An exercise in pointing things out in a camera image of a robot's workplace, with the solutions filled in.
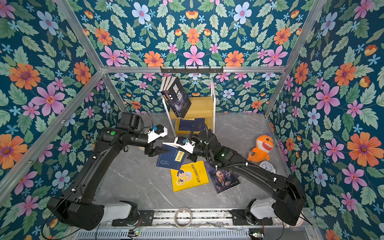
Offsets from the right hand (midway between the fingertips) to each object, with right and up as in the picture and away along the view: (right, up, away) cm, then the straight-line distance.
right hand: (179, 144), depth 70 cm
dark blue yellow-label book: (0, +11, +34) cm, 36 cm away
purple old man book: (-7, +23, +10) cm, 26 cm away
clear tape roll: (+5, -38, +2) cm, 38 cm away
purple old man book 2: (+22, -22, +14) cm, 34 cm away
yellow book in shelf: (-4, +5, +32) cm, 33 cm away
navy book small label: (-5, -8, +5) cm, 10 cm away
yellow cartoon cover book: (+3, -20, +16) cm, 26 cm away
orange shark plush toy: (+50, -2, +22) cm, 55 cm away
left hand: (-5, +3, -3) cm, 7 cm away
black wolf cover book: (-3, +26, +16) cm, 30 cm away
